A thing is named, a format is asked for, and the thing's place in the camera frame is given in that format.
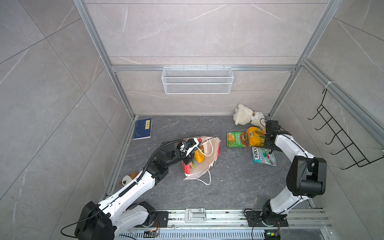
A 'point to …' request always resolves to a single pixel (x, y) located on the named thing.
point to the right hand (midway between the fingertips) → (274, 143)
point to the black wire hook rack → (344, 141)
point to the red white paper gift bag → (210, 146)
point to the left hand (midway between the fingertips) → (198, 143)
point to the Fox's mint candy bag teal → (262, 155)
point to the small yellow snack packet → (199, 156)
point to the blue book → (142, 129)
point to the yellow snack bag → (256, 136)
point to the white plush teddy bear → (243, 115)
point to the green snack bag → (237, 139)
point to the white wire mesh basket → (197, 80)
